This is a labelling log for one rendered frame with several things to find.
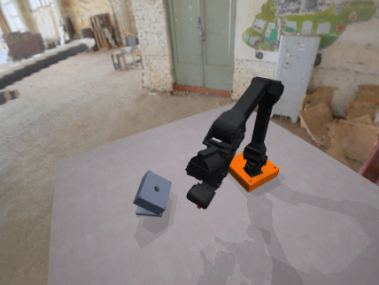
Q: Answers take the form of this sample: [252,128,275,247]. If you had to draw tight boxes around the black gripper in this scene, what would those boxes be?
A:
[186,169,230,209]

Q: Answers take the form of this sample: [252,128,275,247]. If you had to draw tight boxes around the blue-grey flat panel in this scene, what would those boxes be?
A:
[133,170,172,217]

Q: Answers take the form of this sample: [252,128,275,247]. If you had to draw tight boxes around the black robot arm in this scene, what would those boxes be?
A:
[185,77,284,181]

